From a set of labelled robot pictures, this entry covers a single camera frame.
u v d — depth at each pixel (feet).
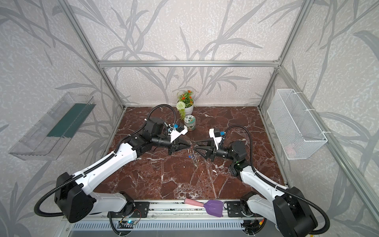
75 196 1.25
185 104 3.42
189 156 3.07
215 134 1.99
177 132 2.03
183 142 2.14
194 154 2.27
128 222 2.32
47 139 2.11
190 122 3.34
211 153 2.03
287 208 1.32
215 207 2.43
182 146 2.23
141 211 2.38
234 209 2.42
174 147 2.03
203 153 2.12
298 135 2.03
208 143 2.20
